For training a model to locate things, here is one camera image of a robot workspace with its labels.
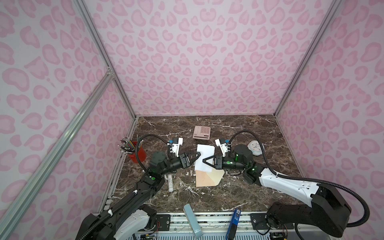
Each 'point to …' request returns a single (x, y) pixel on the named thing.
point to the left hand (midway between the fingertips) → (200, 154)
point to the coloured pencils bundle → (127, 146)
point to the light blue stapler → (197, 231)
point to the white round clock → (255, 148)
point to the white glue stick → (170, 182)
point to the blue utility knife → (231, 231)
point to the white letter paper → (206, 151)
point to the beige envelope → (205, 179)
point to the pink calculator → (201, 132)
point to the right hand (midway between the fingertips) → (205, 161)
